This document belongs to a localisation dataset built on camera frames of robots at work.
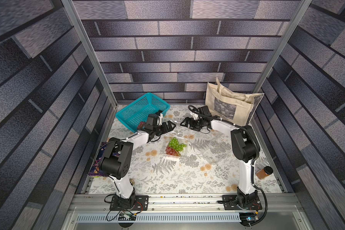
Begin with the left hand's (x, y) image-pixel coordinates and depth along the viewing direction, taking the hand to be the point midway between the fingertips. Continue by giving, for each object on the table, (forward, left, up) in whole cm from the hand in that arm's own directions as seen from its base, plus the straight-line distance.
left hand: (172, 126), depth 92 cm
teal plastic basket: (+22, +27, -10) cm, 37 cm away
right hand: (+5, -9, -5) cm, 11 cm away
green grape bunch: (-10, -2, -6) cm, 12 cm away
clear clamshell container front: (-3, -7, -10) cm, 13 cm away
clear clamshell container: (-9, -30, -11) cm, 34 cm away
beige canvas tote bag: (+8, -42, +10) cm, 44 cm away
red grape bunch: (-14, 0, -8) cm, 16 cm away
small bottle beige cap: (-33, +22, -8) cm, 40 cm away
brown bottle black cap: (-28, -52, 0) cm, 59 cm away
